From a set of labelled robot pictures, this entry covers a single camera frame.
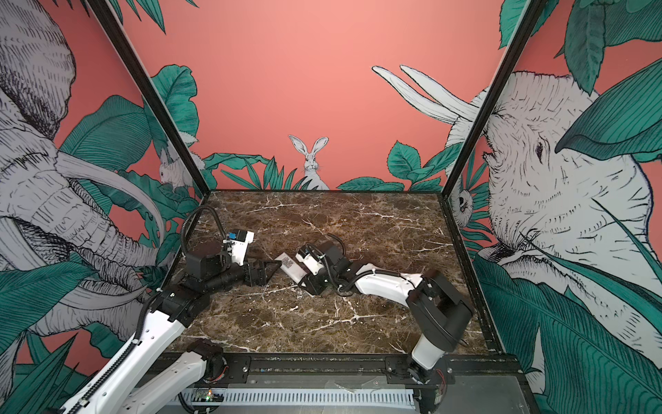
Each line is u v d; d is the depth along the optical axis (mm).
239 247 646
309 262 760
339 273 670
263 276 636
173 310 500
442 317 451
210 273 563
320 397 705
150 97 859
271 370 747
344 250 763
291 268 838
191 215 1139
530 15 700
